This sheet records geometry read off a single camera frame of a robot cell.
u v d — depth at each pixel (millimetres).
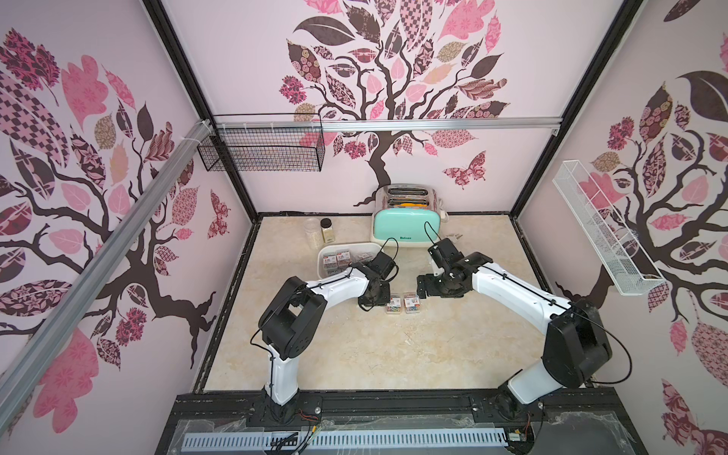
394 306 918
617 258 745
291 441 722
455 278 619
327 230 1067
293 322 493
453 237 1099
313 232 1033
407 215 979
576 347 434
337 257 1004
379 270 742
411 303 921
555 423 712
